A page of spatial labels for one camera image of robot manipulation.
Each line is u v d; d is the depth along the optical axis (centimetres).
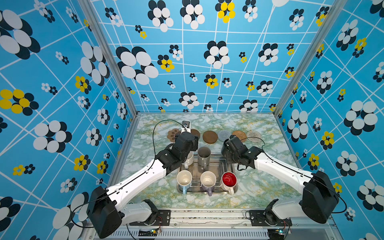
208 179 85
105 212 38
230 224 73
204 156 93
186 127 64
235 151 65
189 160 89
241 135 106
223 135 105
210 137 106
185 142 54
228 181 84
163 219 74
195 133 107
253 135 105
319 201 41
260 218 76
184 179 86
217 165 97
